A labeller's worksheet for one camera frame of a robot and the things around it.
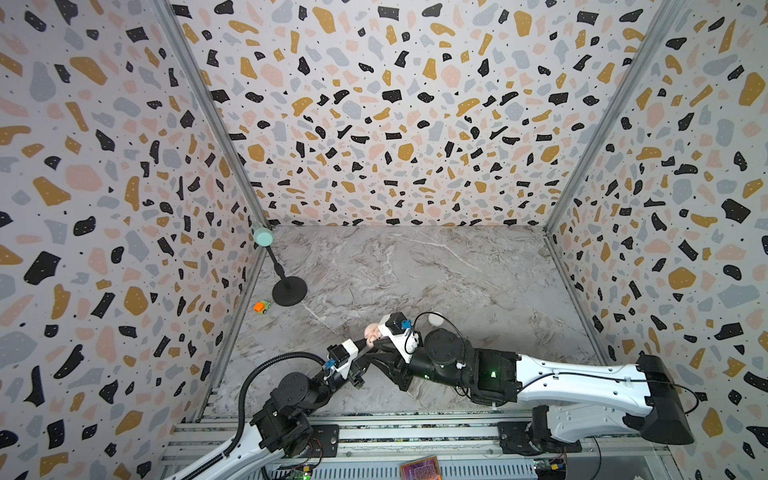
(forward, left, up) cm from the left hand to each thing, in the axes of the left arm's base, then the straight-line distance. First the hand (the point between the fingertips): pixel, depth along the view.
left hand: (380, 337), depth 66 cm
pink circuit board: (-23, -9, -22) cm, 33 cm away
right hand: (-4, +2, +4) cm, 6 cm away
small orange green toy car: (+20, +39, -22) cm, 49 cm away
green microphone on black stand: (+27, +32, -23) cm, 48 cm away
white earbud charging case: (+16, -16, -24) cm, 33 cm away
